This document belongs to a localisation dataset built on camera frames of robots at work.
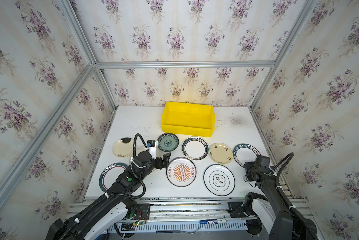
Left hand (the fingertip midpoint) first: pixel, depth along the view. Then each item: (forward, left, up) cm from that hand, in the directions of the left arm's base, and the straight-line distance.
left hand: (163, 151), depth 78 cm
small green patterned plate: (+14, -1, -15) cm, 21 cm away
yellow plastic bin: (+37, -16, -16) cm, 43 cm away
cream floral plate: (+6, -35, -14) cm, 39 cm away
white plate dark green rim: (+10, -19, -15) cm, 26 cm away
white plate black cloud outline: (-10, -32, -15) cm, 36 cm away
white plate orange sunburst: (-5, -10, -15) cm, 19 cm away
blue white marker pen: (-30, -25, -13) cm, 41 cm away
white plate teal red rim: (-7, +32, -15) cm, 36 cm away
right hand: (-3, -48, -13) cm, 50 cm away
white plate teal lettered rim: (+7, -51, -15) cm, 54 cm away
